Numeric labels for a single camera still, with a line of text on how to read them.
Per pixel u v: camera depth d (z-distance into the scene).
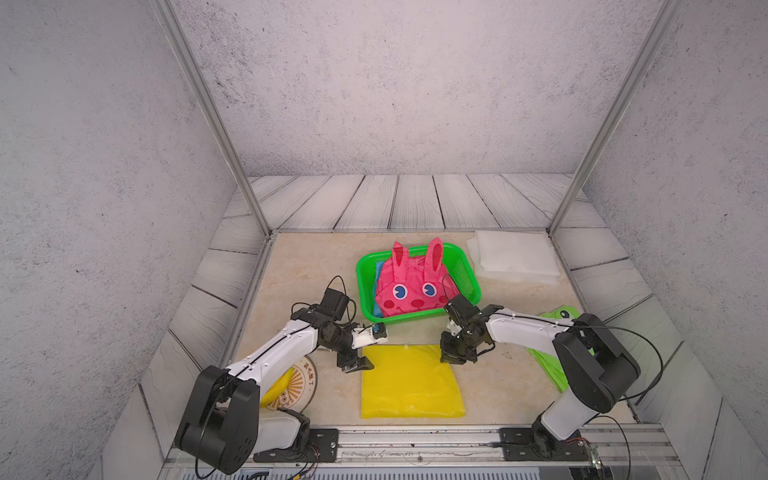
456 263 1.04
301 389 0.82
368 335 0.71
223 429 0.40
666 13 0.70
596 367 0.46
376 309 0.95
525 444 0.68
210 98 0.85
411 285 0.99
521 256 1.11
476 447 0.74
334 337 0.66
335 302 0.70
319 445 0.74
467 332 0.68
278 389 0.78
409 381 0.81
